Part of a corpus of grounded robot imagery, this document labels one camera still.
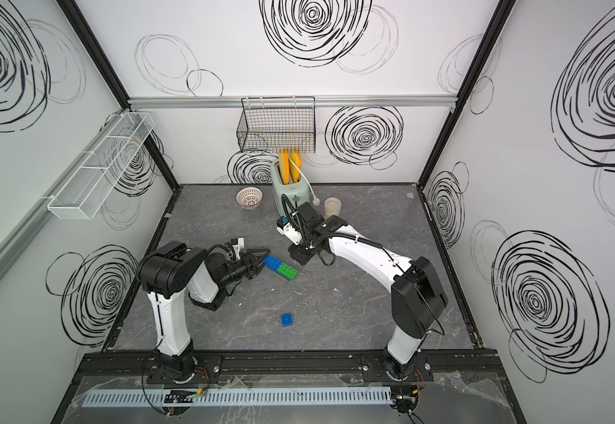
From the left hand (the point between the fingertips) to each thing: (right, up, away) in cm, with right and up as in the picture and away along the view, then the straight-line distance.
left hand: (269, 256), depth 90 cm
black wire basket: (0, +48, +7) cm, 48 cm away
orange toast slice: (+9, +35, +9) cm, 37 cm away
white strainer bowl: (-12, +21, +22) cm, 33 cm away
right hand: (+10, +2, -6) cm, 12 cm away
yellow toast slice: (+4, +32, +9) cm, 34 cm away
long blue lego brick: (+1, -2, -2) cm, 3 cm away
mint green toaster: (+8, +23, +9) cm, 26 cm away
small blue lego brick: (+7, -18, -9) cm, 21 cm away
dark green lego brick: (+7, -4, -4) cm, 9 cm away
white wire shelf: (-49, +22, -17) cm, 56 cm away
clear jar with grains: (+22, +17, +9) cm, 30 cm away
